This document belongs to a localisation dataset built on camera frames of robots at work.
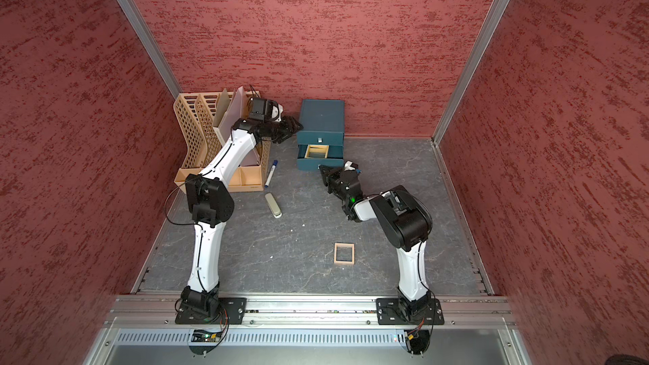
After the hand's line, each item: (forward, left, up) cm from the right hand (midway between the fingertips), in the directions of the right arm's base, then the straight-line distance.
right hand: (317, 167), depth 95 cm
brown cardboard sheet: (+20, +36, +16) cm, 44 cm away
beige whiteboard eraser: (-11, +18, -9) cm, 23 cm away
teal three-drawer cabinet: (+10, -1, +8) cm, 13 cm away
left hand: (+11, +7, +8) cm, 16 cm away
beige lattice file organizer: (+19, +48, +13) cm, 54 cm away
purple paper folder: (+13, +30, +16) cm, 37 cm away
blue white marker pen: (+6, +21, -11) cm, 24 cm away
